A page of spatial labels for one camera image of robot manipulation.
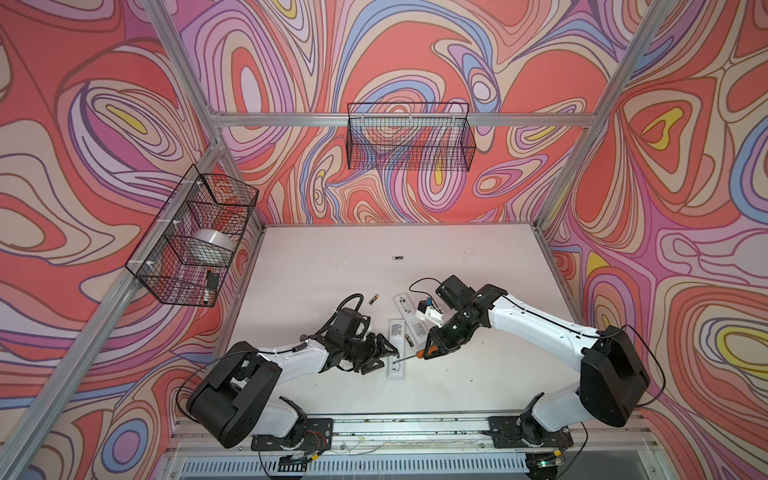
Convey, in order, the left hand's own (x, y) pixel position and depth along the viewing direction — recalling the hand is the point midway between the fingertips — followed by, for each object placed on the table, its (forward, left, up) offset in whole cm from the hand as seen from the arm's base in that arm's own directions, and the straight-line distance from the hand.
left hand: (395, 356), depth 82 cm
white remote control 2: (+10, -7, -3) cm, 13 cm away
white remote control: (+7, -1, -2) cm, 7 cm away
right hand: (-3, -10, +5) cm, 11 cm away
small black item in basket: (+11, +46, +21) cm, 52 cm away
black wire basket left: (+17, +53, +25) cm, 61 cm away
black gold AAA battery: (+21, +7, -4) cm, 22 cm away
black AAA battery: (+6, -4, -4) cm, 8 cm away
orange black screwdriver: (-2, -6, +6) cm, 8 cm away
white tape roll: (+18, +45, +28) cm, 57 cm away
